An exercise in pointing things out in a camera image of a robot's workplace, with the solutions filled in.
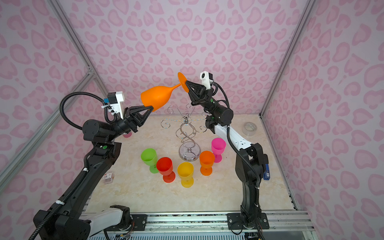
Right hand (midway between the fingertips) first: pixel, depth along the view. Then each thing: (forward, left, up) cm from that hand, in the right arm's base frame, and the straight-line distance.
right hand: (186, 89), depth 53 cm
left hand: (-5, +12, -4) cm, 14 cm away
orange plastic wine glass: (-6, -8, -41) cm, 42 cm away
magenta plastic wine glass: (+3, -15, -41) cm, 44 cm away
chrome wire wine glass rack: (+6, +3, -53) cm, 53 cm away
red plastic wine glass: (-9, +15, -44) cm, 47 cm away
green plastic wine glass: (-3, +25, -46) cm, 52 cm away
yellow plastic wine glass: (-12, +3, -45) cm, 46 cm away
